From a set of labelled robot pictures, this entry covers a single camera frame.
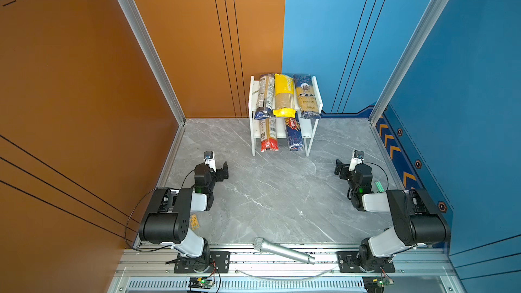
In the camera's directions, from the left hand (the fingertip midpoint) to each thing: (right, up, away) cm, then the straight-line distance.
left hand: (215, 160), depth 94 cm
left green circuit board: (+1, -40, -23) cm, 47 cm away
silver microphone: (+22, -29, -20) cm, 42 cm away
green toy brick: (+75, -11, -3) cm, 76 cm away
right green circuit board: (+62, -40, -24) cm, 78 cm away
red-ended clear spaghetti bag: (+25, +12, -7) cm, 29 cm away
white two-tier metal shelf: (+44, +17, +1) cm, 47 cm away
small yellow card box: (-6, -24, -12) cm, 27 cm away
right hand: (+62, 0, -1) cm, 62 cm away
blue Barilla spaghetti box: (+36, +13, -6) cm, 39 cm away
